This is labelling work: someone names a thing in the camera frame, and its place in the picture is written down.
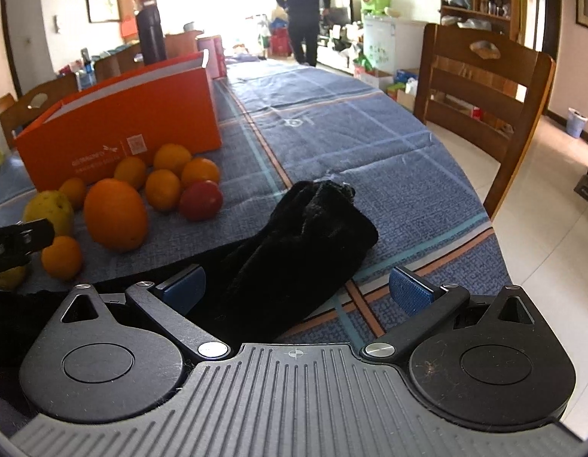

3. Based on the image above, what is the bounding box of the red tomato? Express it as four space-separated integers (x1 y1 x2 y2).
178 181 224 222

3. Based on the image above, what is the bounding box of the orange cardboard box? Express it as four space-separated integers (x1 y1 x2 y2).
15 51 221 191

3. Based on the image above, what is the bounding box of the person in black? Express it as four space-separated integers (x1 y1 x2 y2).
276 0 331 67

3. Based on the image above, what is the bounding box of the yellow lemon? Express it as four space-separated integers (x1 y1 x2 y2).
22 191 74 237
0 266 27 291

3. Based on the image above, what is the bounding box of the wooden chair right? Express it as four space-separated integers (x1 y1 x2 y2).
414 24 556 218

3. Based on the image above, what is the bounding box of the wooden chair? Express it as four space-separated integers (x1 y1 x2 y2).
0 73 78 150
414 24 556 218
94 43 144 83

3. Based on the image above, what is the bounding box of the wooden chair far left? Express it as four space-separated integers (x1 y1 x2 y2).
0 73 78 150

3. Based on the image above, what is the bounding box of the large orange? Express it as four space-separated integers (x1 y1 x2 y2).
83 179 148 253

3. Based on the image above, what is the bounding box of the wooden chair far middle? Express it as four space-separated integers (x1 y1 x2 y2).
94 43 144 83

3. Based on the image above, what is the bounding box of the blue patterned tablecloth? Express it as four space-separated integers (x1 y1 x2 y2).
0 59 513 439

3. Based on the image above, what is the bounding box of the small orange tangerine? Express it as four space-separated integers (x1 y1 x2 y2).
41 235 83 282
113 156 147 191
180 157 220 188
144 169 181 213
59 177 88 211
152 144 193 177

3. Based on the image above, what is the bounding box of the black cloth pouch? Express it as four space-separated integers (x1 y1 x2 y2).
0 181 378 417

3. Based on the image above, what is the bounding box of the tall black thermos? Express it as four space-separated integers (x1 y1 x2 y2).
136 0 167 65

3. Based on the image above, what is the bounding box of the white chest freezer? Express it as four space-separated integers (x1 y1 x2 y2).
363 14 427 74

